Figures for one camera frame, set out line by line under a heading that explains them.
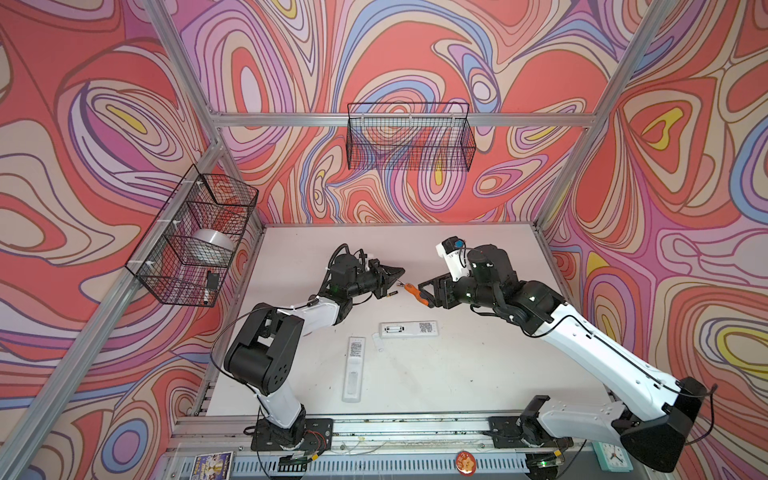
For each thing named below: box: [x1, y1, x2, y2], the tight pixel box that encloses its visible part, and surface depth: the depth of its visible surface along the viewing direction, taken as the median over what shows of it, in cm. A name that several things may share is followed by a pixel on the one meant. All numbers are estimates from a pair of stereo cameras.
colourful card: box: [190, 451, 233, 480], surface depth 69 cm
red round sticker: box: [455, 451, 477, 477], surface depth 71 cm
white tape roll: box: [183, 229, 234, 267], surface depth 74 cm
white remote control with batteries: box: [378, 320, 439, 339], surface depth 92 cm
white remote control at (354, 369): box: [342, 336, 366, 403], surface depth 85 cm
